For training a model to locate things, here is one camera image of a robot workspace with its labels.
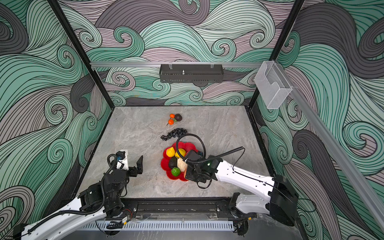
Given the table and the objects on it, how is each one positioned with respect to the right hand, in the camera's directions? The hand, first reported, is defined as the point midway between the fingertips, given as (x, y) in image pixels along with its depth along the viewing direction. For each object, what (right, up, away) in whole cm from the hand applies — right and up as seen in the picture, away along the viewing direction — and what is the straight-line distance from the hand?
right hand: (187, 178), depth 75 cm
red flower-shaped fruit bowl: (0, +13, +18) cm, 22 cm away
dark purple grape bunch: (-8, +21, +23) cm, 32 cm away
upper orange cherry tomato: (-12, +33, +36) cm, 50 cm away
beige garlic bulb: (-3, +4, +7) cm, 9 cm away
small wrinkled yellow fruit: (-10, +11, +12) cm, 19 cm away
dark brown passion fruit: (-7, +31, +32) cm, 45 cm away
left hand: (-27, +12, -1) cm, 29 cm away
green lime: (-7, +2, +5) cm, 8 cm away
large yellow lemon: (-3, +10, +15) cm, 18 cm away
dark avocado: (-8, +5, +10) cm, 14 cm away
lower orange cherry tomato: (-12, +28, +33) cm, 45 cm away
